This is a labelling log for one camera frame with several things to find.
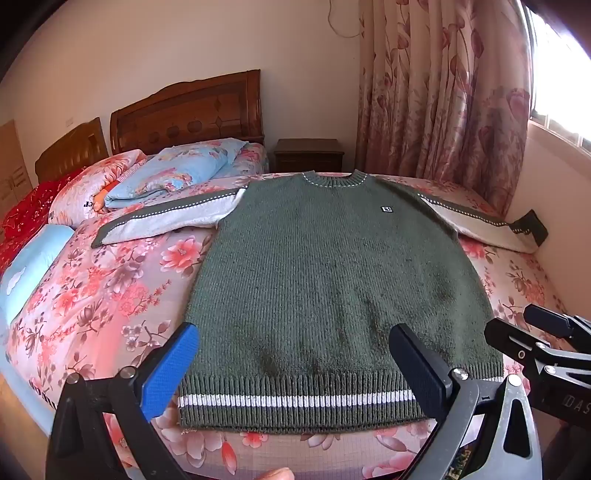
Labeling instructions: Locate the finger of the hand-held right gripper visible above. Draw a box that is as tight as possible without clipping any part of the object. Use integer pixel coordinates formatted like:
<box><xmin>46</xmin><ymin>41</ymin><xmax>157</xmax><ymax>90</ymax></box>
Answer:
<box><xmin>523</xmin><ymin>304</ymin><xmax>591</xmax><ymax>343</ymax></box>
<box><xmin>484</xmin><ymin>318</ymin><xmax>591</xmax><ymax>380</ymax></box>

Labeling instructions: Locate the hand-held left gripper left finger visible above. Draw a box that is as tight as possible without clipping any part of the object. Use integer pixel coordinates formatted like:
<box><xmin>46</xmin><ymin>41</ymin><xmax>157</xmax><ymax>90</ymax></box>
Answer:
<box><xmin>53</xmin><ymin>322</ymin><xmax>200</xmax><ymax>480</ymax></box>

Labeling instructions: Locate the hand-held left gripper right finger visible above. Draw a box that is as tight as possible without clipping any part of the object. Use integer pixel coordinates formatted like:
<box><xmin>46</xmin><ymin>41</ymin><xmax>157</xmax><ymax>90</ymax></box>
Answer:
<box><xmin>389</xmin><ymin>323</ymin><xmax>543</xmax><ymax>480</ymax></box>

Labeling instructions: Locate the green knit sweater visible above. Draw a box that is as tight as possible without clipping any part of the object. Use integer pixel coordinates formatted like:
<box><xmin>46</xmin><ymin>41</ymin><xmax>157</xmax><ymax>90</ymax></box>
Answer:
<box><xmin>91</xmin><ymin>171</ymin><xmax>549</xmax><ymax>435</ymax></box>

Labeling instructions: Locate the person's left hand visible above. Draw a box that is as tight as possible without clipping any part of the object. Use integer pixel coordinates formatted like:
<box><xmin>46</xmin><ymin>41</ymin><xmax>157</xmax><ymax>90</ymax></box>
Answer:
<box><xmin>252</xmin><ymin>467</ymin><xmax>296</xmax><ymax>480</ymax></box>

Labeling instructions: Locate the bed with floral sheet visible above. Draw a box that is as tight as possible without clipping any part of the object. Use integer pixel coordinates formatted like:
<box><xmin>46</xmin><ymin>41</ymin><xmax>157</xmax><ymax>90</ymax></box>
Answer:
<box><xmin>0</xmin><ymin>173</ymin><xmax>568</xmax><ymax>480</ymax></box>

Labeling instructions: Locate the light blue pillow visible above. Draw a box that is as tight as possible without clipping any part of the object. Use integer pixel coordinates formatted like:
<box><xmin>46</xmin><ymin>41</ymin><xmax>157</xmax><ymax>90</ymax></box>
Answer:
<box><xmin>0</xmin><ymin>225</ymin><xmax>75</xmax><ymax>324</ymax></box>

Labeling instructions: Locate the pink floral pillow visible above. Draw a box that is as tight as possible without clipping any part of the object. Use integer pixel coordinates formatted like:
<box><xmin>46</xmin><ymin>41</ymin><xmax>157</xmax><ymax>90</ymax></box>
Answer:
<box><xmin>48</xmin><ymin>148</ymin><xmax>148</xmax><ymax>229</ymax></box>

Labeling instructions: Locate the folded blue floral quilt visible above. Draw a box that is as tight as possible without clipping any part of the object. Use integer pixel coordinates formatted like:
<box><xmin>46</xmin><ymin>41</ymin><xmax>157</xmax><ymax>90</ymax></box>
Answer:
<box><xmin>105</xmin><ymin>137</ymin><xmax>247</xmax><ymax>208</ymax></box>

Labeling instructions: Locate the red blanket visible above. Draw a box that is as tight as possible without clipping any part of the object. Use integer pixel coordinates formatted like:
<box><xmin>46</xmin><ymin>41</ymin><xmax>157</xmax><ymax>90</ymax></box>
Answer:
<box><xmin>0</xmin><ymin>178</ymin><xmax>70</xmax><ymax>273</ymax></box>

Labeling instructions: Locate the pastel floral pillow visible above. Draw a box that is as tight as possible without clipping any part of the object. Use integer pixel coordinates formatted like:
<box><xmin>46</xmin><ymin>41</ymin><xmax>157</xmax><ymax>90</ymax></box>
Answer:
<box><xmin>231</xmin><ymin>142</ymin><xmax>271</xmax><ymax>177</ymax></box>

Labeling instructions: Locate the window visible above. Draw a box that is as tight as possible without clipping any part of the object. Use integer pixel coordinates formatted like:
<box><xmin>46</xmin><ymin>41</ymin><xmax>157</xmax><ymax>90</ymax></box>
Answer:
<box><xmin>526</xmin><ymin>9</ymin><xmax>591</xmax><ymax>153</ymax></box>

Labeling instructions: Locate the small wooden headboard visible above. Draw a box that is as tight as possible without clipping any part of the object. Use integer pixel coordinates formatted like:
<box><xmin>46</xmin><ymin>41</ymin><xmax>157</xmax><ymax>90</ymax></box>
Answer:
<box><xmin>34</xmin><ymin>117</ymin><xmax>109</xmax><ymax>183</ymax></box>

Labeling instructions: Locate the dark wooden nightstand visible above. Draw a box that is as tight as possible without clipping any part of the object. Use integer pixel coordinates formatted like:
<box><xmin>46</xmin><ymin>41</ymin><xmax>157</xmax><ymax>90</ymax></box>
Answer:
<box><xmin>274</xmin><ymin>138</ymin><xmax>345</xmax><ymax>174</ymax></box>

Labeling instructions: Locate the pink floral curtain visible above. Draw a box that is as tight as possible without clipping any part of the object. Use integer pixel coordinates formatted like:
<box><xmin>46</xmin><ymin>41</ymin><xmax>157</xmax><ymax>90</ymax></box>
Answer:
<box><xmin>358</xmin><ymin>0</ymin><xmax>532</xmax><ymax>217</ymax></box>

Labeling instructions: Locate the large wooden headboard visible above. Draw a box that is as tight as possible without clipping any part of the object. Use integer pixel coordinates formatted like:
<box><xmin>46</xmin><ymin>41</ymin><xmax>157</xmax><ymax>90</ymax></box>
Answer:
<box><xmin>110</xmin><ymin>69</ymin><xmax>266</xmax><ymax>155</ymax></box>

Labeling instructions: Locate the thin wall cable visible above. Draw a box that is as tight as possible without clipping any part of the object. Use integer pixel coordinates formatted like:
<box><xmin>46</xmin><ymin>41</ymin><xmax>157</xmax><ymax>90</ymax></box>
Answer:
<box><xmin>325</xmin><ymin>0</ymin><xmax>363</xmax><ymax>39</ymax></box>

